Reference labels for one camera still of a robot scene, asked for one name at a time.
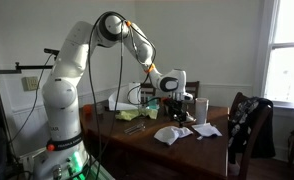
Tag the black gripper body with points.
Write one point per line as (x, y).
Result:
(174, 107)

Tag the large white cloth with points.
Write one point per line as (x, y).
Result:
(170, 134)

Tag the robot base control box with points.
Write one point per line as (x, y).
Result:
(63, 163)

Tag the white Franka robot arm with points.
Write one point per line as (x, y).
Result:
(62, 93)

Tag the yellow-green cloth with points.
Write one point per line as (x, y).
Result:
(128, 115)

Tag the metal pot lid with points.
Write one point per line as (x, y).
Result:
(191, 118)

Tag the teal plastic cup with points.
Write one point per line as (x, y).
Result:
(152, 103)

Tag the tall translucent plastic cup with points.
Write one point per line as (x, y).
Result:
(201, 111)

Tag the dark wooden slatted chair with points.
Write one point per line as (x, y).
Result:
(192, 87)

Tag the metal cutlery piece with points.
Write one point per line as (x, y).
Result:
(133, 126)
(136, 130)

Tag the small dark glass jar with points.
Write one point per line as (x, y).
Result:
(100, 108)

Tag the wooden chair with jacket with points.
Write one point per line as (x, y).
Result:
(247, 160)

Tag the black patterned jacket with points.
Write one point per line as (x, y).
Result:
(260, 133)

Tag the small orange object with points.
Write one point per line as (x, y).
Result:
(87, 109)

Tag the bright white-framed window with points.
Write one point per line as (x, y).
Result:
(287, 66)

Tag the beige wall outlet plate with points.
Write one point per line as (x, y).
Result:
(30, 83)

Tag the black camera stand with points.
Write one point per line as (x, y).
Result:
(30, 67)

